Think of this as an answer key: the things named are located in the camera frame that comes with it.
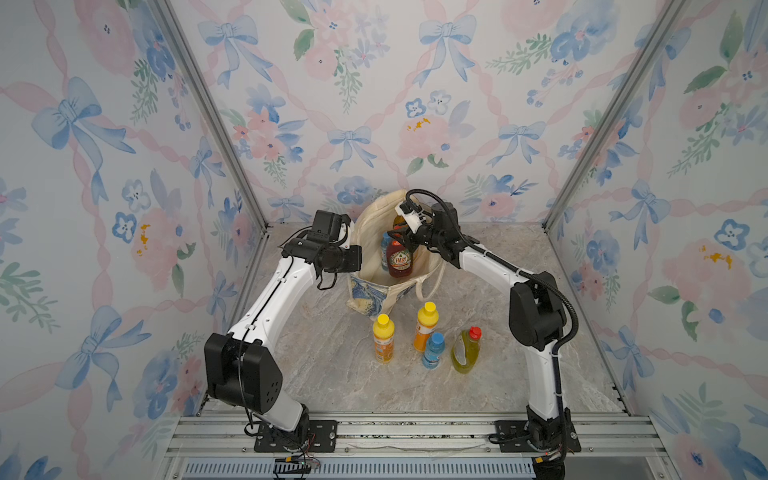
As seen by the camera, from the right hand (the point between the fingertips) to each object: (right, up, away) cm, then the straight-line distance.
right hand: (396, 225), depth 92 cm
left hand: (-10, -10, -9) cm, 17 cm away
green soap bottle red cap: (+18, -33, -16) cm, 41 cm away
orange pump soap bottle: (+1, 0, -2) cm, 2 cm away
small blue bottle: (-4, -6, +6) cm, 10 cm away
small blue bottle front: (+9, -34, -16) cm, 38 cm away
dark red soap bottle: (+1, -11, +3) cm, 11 cm away
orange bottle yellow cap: (-4, -28, -21) cm, 35 cm away
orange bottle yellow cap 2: (+7, -25, -20) cm, 33 cm away
